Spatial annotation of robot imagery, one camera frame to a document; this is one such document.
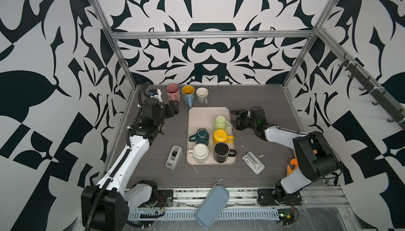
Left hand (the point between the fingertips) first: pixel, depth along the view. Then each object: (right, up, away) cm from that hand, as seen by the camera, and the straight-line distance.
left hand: (170, 100), depth 79 cm
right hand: (+31, -6, +11) cm, 33 cm away
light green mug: (+26, -12, +10) cm, 30 cm away
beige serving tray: (+16, -11, +24) cm, 31 cm away
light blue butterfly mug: (+7, +4, +23) cm, 24 cm away
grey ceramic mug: (+15, +6, +28) cm, 32 cm away
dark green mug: (+15, -18, +4) cm, 24 cm away
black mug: (+25, -26, +3) cm, 37 cm away
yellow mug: (+26, -18, +6) cm, 32 cm away
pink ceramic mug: (-4, +6, +25) cm, 26 cm away
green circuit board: (+53, -52, -8) cm, 74 cm away
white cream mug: (+14, -26, +2) cm, 30 cm away
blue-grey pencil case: (+20, -47, -10) cm, 52 cm away
